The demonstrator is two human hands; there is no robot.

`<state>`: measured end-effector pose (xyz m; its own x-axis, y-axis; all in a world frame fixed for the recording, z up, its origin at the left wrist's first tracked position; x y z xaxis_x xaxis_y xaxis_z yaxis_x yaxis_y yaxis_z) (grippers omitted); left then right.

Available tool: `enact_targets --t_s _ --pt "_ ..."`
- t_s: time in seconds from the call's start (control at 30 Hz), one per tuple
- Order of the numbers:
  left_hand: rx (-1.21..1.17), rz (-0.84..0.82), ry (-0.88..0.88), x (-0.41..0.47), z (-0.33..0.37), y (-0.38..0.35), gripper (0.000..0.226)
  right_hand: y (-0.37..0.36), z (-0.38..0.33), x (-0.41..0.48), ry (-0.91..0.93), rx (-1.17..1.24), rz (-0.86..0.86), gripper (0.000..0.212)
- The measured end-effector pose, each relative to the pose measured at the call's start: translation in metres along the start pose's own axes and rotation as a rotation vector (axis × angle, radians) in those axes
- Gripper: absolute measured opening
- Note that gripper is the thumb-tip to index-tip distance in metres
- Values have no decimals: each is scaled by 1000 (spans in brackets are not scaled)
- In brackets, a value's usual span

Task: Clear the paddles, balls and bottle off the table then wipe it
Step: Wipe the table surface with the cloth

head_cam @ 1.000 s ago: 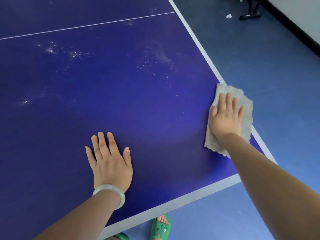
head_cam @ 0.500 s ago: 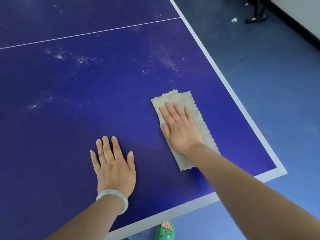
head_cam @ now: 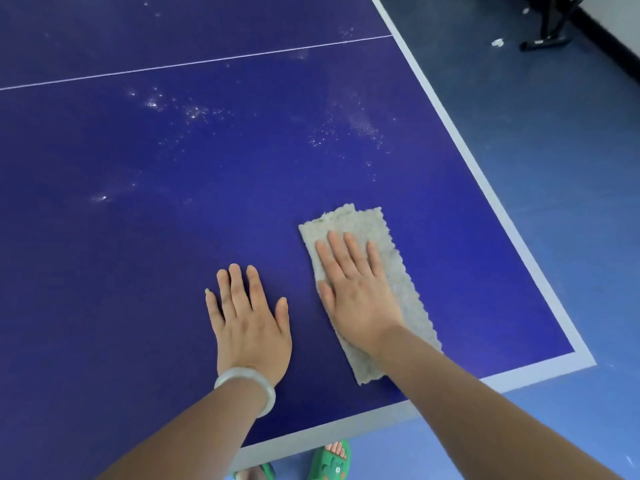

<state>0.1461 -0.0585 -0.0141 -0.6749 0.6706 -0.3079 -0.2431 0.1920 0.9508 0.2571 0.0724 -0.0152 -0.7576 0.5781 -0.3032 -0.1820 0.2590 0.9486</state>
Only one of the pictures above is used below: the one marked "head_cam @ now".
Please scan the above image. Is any person's right hand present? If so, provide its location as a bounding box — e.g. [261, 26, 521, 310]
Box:
[315, 230, 405, 355]

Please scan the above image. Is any person's left hand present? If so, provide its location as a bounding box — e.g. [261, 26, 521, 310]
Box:
[205, 263, 293, 388]

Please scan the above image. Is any grey cleaning cloth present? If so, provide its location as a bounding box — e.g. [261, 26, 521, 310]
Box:
[298, 204, 443, 387]

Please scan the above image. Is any person's right forearm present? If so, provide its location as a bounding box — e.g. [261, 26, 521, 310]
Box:
[367, 324, 623, 480]

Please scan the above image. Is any person's left forearm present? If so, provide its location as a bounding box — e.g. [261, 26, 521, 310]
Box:
[97, 379, 269, 480]

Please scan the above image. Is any white jade bangle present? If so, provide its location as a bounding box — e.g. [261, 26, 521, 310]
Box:
[213, 367, 277, 419]

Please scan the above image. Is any green left slipper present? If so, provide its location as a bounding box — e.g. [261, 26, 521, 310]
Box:
[235, 462, 277, 480]

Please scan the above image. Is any green slipper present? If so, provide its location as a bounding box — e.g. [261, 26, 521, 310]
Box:
[307, 439, 351, 480]
[235, 462, 277, 480]

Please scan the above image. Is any green right slipper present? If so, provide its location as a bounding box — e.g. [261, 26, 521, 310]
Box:
[307, 439, 351, 480]

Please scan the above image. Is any blue table tennis table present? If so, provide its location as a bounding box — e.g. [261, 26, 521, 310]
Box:
[0, 0, 597, 480]

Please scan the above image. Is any black exercise bench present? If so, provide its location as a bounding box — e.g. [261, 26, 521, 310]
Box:
[519, 0, 585, 52]

